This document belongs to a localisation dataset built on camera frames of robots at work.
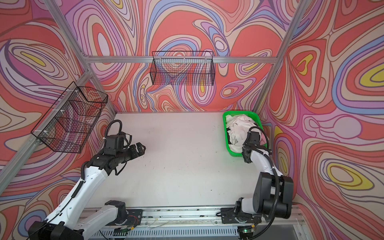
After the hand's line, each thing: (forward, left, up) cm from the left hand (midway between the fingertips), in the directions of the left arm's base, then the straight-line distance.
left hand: (142, 148), depth 80 cm
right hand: (+3, -60, -10) cm, 61 cm away
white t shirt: (+18, -57, -2) cm, 59 cm away
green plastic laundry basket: (+33, -74, -8) cm, 81 cm away
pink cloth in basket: (+2, -65, +5) cm, 65 cm away
